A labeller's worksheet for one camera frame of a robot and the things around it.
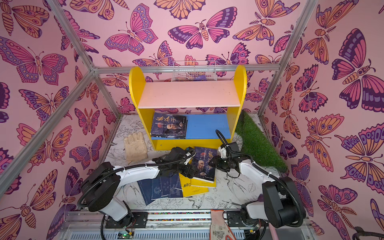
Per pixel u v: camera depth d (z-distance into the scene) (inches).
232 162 25.7
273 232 27.0
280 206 16.4
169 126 35.5
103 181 17.4
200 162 35.2
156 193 31.4
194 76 37.3
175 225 28.7
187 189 31.6
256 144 38.0
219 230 27.6
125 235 28.6
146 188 32.8
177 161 24.1
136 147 39.5
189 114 49.2
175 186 32.1
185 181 32.8
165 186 32.1
